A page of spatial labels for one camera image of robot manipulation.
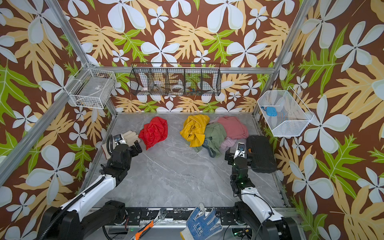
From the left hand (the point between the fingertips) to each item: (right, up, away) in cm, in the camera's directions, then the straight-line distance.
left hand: (128, 142), depth 84 cm
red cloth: (+11, +5, +14) cm, 19 cm away
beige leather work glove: (-8, +2, +22) cm, 24 cm away
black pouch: (+81, -8, +8) cm, 82 cm away
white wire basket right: (+89, +16, -1) cm, 91 cm away
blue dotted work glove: (+41, -40, -13) cm, 58 cm away
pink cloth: (+68, +7, +20) cm, 71 cm away
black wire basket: (+13, +41, +14) cm, 45 cm away
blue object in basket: (+82, +18, +2) cm, 84 cm away
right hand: (+63, -4, 0) cm, 63 cm away
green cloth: (+52, +4, +12) cm, 53 cm away
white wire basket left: (-23, +32, +2) cm, 39 cm away
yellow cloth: (+38, +7, +14) cm, 41 cm away
